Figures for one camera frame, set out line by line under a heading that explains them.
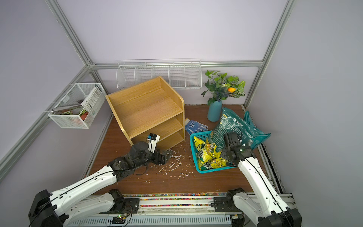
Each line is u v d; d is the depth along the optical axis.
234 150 0.54
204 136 0.94
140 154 0.58
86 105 0.70
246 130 0.74
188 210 0.73
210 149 0.84
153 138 0.67
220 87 0.81
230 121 0.77
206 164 0.82
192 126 1.06
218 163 0.80
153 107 0.77
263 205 0.42
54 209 0.40
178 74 0.97
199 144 0.87
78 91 0.83
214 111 1.04
